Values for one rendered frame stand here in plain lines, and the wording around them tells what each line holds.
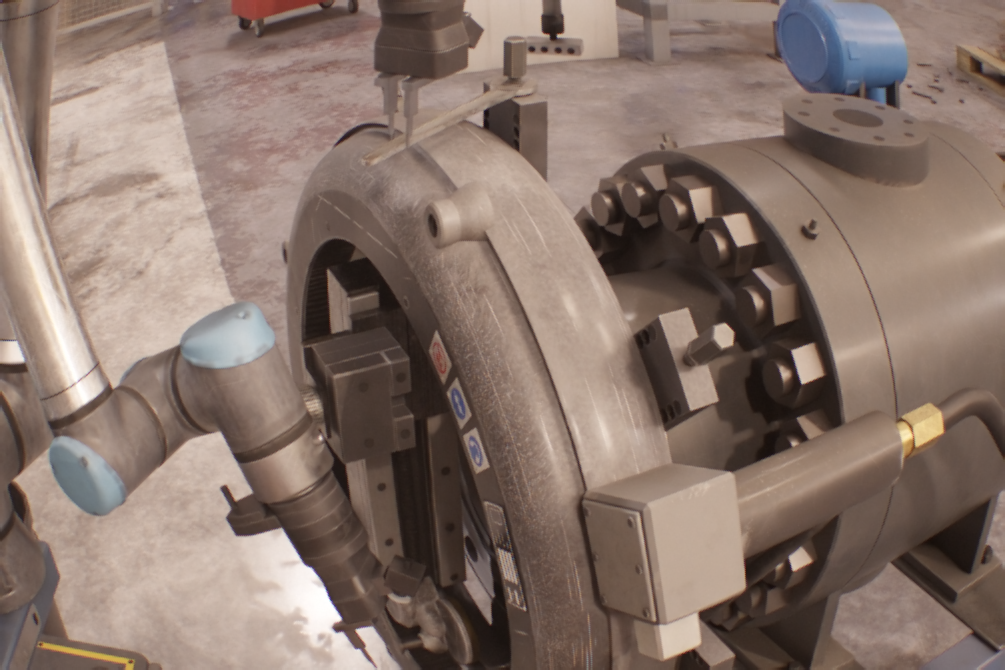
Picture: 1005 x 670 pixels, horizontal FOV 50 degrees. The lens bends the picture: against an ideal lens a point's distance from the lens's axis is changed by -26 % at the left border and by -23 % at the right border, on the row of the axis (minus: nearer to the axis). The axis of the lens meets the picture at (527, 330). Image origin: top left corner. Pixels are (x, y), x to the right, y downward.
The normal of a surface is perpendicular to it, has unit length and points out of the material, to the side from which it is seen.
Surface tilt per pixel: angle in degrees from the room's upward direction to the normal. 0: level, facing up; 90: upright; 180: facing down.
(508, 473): 77
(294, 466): 70
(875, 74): 109
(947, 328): 57
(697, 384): 50
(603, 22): 90
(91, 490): 94
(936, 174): 18
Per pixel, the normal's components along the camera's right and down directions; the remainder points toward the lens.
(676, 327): 0.33, -0.29
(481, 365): -0.63, -0.01
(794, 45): -0.89, 0.23
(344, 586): -0.29, 0.02
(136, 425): 0.70, -0.45
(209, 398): -0.38, 0.46
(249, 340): 0.67, -0.15
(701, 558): 0.41, 0.01
